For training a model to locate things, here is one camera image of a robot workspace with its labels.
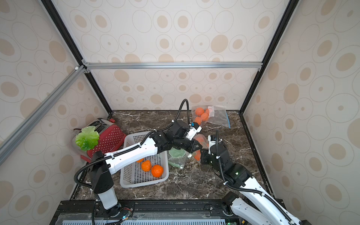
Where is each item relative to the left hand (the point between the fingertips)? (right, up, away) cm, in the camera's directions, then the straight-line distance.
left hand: (206, 148), depth 70 cm
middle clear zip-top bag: (+15, +19, +43) cm, 49 cm away
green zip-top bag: (-15, -9, +20) cm, 27 cm away
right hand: (+1, -1, +4) cm, 4 cm away
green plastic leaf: (-65, +4, +8) cm, 65 cm away
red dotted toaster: (-57, +4, +18) cm, 60 cm away
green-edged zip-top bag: (0, +3, +5) cm, 6 cm away
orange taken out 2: (-27, -14, +10) cm, 32 cm away
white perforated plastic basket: (-42, -19, +15) cm, 48 cm away
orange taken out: (-34, -12, +13) cm, 38 cm away
